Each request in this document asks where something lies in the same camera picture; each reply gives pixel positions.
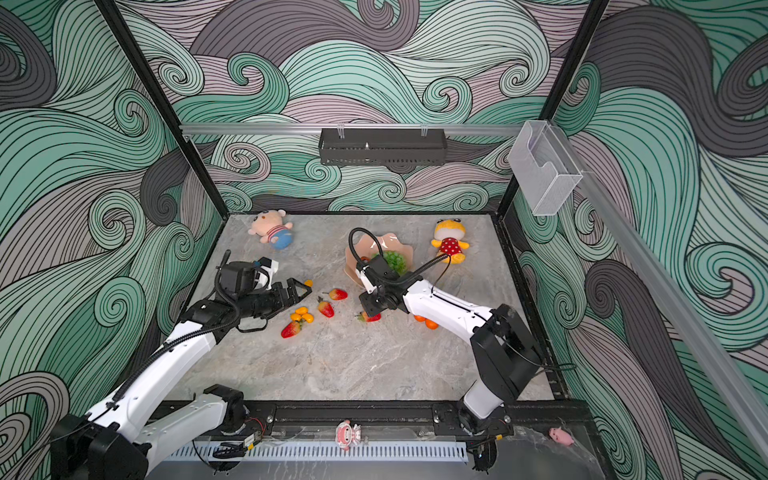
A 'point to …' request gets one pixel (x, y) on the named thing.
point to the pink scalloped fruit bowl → (388, 245)
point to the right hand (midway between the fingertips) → (369, 301)
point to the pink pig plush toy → (269, 225)
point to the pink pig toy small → (561, 436)
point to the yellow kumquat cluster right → (308, 317)
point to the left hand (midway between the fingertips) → (303, 293)
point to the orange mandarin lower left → (419, 318)
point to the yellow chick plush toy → (448, 235)
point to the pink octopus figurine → (348, 434)
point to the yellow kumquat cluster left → (295, 317)
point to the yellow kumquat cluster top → (301, 310)
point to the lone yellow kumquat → (308, 283)
